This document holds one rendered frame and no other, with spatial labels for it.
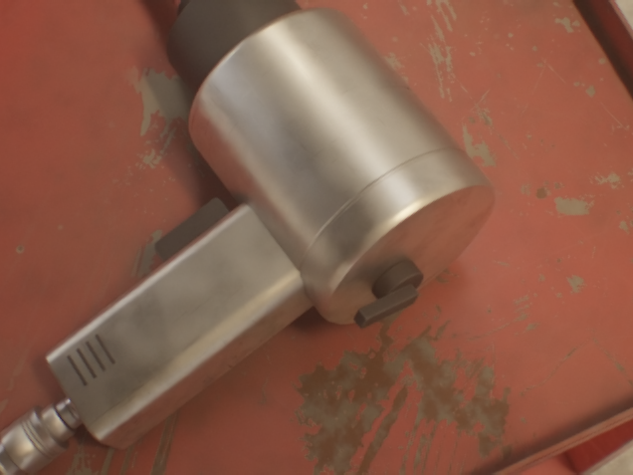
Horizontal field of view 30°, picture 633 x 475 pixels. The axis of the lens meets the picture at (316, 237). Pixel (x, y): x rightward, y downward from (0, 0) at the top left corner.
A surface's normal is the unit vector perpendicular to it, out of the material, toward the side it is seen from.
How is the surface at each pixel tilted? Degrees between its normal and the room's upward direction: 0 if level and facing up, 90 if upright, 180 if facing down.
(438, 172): 27
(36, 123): 0
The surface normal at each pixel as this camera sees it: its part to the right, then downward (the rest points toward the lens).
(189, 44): -0.65, 0.12
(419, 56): 0.00, -0.33
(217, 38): -0.40, -0.14
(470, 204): 0.57, 0.73
